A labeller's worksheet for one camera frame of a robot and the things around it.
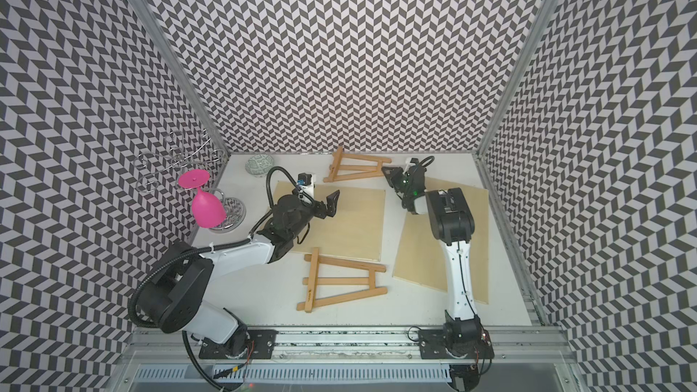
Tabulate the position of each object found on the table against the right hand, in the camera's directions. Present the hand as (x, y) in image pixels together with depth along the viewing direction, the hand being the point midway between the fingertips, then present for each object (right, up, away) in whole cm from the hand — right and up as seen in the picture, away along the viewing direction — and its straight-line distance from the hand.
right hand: (381, 169), depth 107 cm
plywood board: (-10, -21, -16) cm, 29 cm away
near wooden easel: (-22, -39, -31) cm, 54 cm away
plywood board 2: (+12, -31, -16) cm, 37 cm away
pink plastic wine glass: (-52, -13, -32) cm, 62 cm away
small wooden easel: (-2, -1, -2) cm, 3 cm away
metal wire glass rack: (-74, +6, -9) cm, 74 cm away
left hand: (-19, -7, -21) cm, 29 cm away
